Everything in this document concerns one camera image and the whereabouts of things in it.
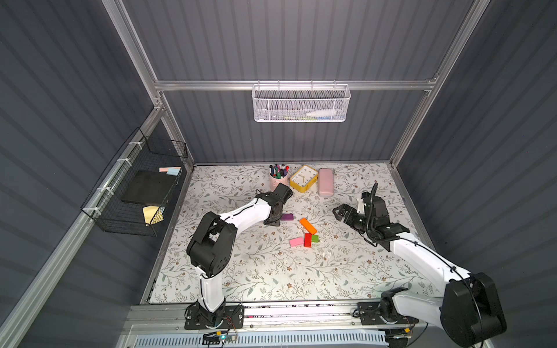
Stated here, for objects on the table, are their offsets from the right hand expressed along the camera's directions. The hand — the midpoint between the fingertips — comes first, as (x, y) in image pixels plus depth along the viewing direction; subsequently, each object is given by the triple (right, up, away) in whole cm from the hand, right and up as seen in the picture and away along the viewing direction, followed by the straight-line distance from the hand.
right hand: (341, 215), depth 85 cm
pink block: (-17, -12, +6) cm, 22 cm away
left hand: (-23, 0, +8) cm, 24 cm away
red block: (-13, -12, +6) cm, 18 cm away
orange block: (-12, -6, +11) cm, 18 cm away
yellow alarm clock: (-13, +15, +26) cm, 33 cm away
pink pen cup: (-27, +13, +17) cm, 35 cm away
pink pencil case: (-1, +13, +26) cm, 30 cm away
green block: (-10, -11, +7) cm, 16 cm away
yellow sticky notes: (-60, +4, -24) cm, 65 cm away
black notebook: (-69, +11, -11) cm, 71 cm away
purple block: (-21, -3, +14) cm, 25 cm away
